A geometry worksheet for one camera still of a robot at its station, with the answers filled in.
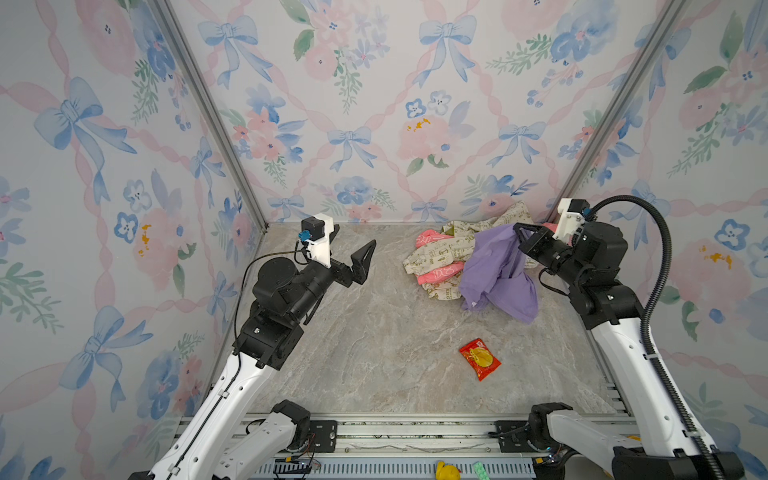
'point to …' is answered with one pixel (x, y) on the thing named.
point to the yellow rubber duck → (448, 472)
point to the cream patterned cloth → (457, 250)
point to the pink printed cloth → (428, 235)
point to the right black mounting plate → (512, 436)
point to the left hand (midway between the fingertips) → (355, 232)
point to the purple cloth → (495, 275)
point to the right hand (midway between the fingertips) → (515, 223)
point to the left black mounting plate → (325, 432)
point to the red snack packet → (480, 358)
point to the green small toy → (480, 471)
